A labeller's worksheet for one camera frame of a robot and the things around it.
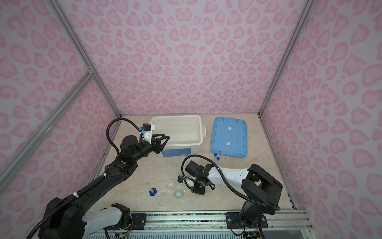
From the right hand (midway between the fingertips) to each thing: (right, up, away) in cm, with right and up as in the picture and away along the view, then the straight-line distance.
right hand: (196, 186), depth 84 cm
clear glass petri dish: (-17, -5, -3) cm, 18 cm away
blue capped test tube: (+10, +19, -4) cm, 22 cm away
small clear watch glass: (-14, 0, +2) cm, 15 cm away
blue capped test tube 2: (+12, +17, -5) cm, 21 cm away
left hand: (-15, +30, -8) cm, 34 cm away
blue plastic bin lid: (+24, +26, +24) cm, 42 cm away
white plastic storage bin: (-7, +29, +23) cm, 38 cm away
